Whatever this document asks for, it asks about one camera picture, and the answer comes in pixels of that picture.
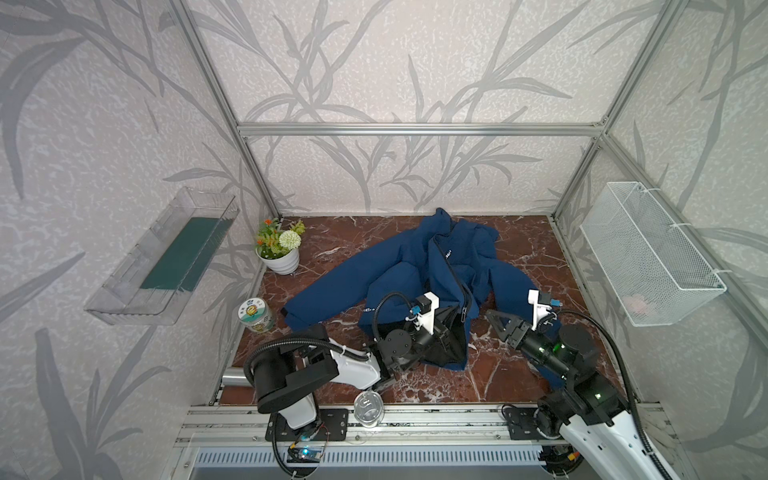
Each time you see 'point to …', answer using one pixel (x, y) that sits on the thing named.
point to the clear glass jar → (368, 407)
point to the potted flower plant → (279, 248)
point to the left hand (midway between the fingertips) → (462, 301)
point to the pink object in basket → (636, 303)
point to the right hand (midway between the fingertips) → (489, 307)
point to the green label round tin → (256, 314)
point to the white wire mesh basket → (654, 275)
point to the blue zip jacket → (440, 279)
